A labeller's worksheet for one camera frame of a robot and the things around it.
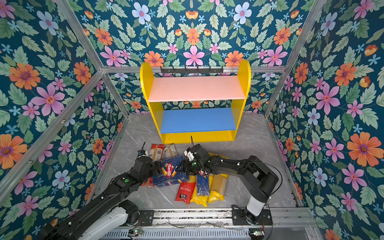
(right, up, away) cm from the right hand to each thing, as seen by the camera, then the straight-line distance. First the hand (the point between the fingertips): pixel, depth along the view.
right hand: (177, 170), depth 80 cm
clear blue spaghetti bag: (-7, +8, +15) cm, 19 cm away
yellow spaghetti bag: (+22, -8, -2) cm, 23 cm away
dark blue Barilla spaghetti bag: (+14, -7, -5) cm, 17 cm away
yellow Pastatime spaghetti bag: (+14, -14, -6) cm, 20 cm away
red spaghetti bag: (+5, -11, -3) cm, 12 cm away
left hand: (-10, +4, +1) cm, 11 cm away
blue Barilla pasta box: (-4, -2, -1) cm, 5 cm away
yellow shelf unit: (+9, +38, +38) cm, 55 cm away
